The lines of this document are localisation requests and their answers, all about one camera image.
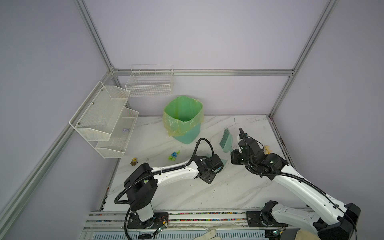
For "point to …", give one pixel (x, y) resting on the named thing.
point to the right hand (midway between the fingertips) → (229, 153)
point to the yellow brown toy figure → (134, 161)
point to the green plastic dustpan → (224, 161)
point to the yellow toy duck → (267, 151)
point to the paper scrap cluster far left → (173, 155)
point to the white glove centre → (209, 235)
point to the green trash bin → (191, 136)
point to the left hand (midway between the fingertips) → (206, 176)
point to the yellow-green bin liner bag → (181, 114)
